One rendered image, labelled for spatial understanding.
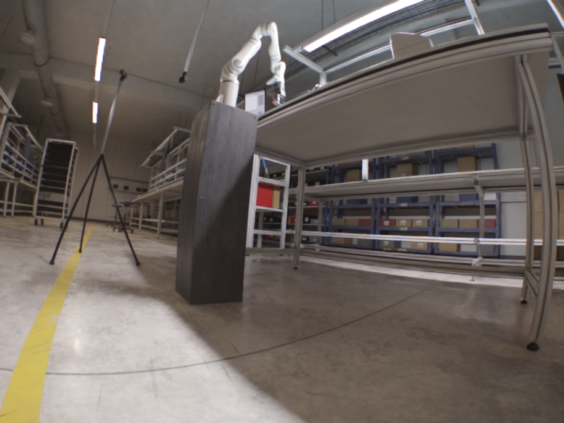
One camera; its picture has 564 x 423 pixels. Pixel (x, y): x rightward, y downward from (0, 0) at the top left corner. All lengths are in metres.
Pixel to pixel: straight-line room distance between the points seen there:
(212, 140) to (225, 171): 0.14
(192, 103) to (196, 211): 6.30
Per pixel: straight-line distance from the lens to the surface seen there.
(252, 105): 3.13
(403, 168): 5.18
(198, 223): 1.02
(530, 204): 1.62
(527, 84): 1.02
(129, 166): 12.59
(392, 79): 1.08
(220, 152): 1.09
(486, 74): 1.20
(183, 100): 7.15
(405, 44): 1.12
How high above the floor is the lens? 0.32
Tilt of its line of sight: 5 degrees up
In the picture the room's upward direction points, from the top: 4 degrees clockwise
